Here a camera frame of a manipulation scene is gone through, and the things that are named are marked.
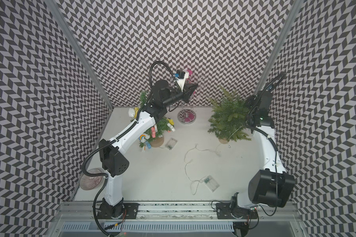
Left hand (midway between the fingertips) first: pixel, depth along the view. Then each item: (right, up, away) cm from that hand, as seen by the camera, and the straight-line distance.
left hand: (197, 85), depth 70 cm
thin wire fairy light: (0, -52, +11) cm, 54 cm away
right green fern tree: (+15, -16, +2) cm, 22 cm away
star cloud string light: (-17, -20, +12) cm, 28 cm away
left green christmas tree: (-24, -31, +22) cm, 46 cm away
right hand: (+31, -6, +6) cm, 32 cm away
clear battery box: (-15, -33, +27) cm, 45 cm away
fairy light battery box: (+10, -53, +12) cm, 56 cm away
